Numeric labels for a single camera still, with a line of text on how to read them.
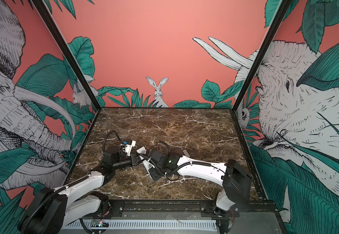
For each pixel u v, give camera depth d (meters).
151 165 0.80
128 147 0.76
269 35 0.78
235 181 0.42
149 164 0.80
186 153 0.95
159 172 0.56
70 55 0.89
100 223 0.70
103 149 0.65
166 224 0.70
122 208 0.74
